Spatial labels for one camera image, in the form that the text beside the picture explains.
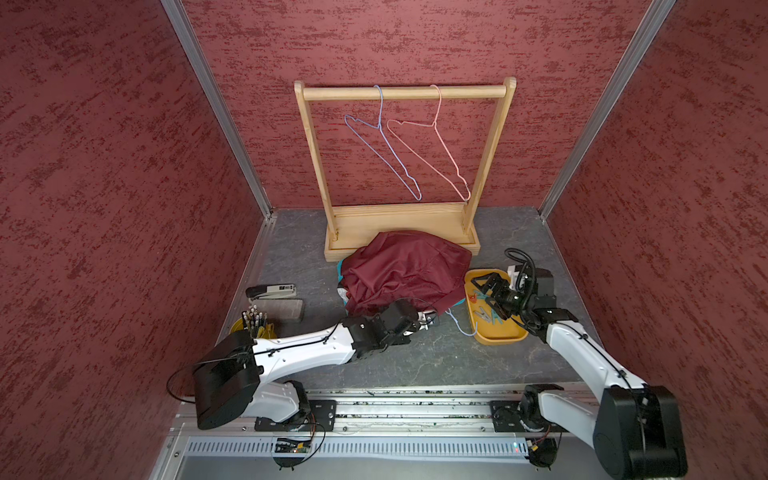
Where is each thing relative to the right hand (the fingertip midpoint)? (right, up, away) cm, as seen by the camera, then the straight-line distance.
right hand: (476, 293), depth 85 cm
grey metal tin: (-59, -6, +4) cm, 60 cm away
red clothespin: (+2, -4, +9) cm, 10 cm away
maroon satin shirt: (-22, +8, 0) cm, 24 cm away
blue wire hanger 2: (-6, -7, -4) cm, 11 cm away
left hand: (-22, -5, -4) cm, 23 cm away
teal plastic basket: (-41, +8, +5) cm, 42 cm away
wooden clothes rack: (-42, +23, +32) cm, 58 cm away
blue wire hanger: (-28, +51, +10) cm, 60 cm away
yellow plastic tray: (+6, -11, +5) cm, 14 cm away
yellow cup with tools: (-59, -5, -13) cm, 61 cm away
